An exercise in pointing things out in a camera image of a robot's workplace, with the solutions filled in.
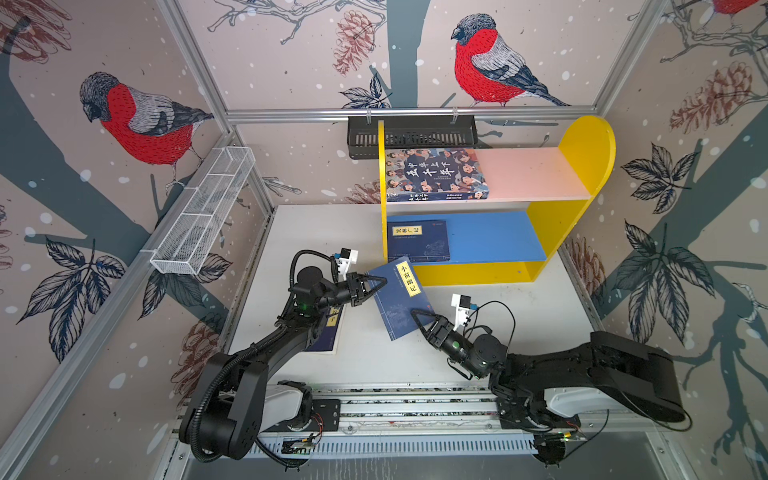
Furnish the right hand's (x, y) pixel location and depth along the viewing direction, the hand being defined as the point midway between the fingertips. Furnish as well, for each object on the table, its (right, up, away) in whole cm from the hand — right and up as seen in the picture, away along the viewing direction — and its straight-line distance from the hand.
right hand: (409, 321), depth 71 cm
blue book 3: (-23, -9, +13) cm, 28 cm away
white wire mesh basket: (-54, +22, +3) cm, 59 cm away
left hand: (-6, +8, +1) cm, 10 cm away
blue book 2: (-2, +5, +3) cm, 7 cm away
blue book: (+4, +19, +18) cm, 27 cm away
